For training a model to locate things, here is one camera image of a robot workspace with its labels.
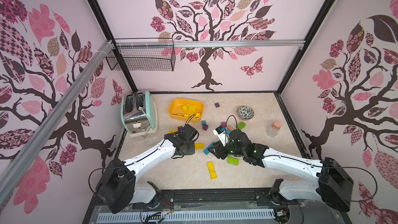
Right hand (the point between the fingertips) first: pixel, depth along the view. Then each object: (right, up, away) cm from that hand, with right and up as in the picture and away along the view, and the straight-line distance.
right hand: (211, 145), depth 77 cm
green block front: (+13, -10, +8) cm, 18 cm away
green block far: (+22, +7, +24) cm, 33 cm away
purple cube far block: (+7, +21, +36) cm, 43 cm away
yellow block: (-17, +9, -12) cm, 23 cm away
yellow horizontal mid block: (-6, -4, +16) cm, 17 cm away
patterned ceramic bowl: (+26, +16, +30) cm, 42 cm away
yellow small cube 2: (-21, +15, +27) cm, 37 cm away
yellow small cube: (-8, +14, +26) cm, 30 cm away
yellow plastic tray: (-19, +18, +31) cm, 41 cm away
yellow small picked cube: (-16, +14, +28) cm, 35 cm away
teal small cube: (-4, +9, +24) cm, 26 cm away
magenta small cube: (+10, +8, +23) cm, 27 cm away
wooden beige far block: (+14, +6, +23) cm, 28 cm away
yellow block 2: (-12, +19, +34) cm, 40 cm away
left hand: (-11, -5, +6) cm, 14 cm away
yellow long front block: (+1, -15, +4) cm, 15 cm away
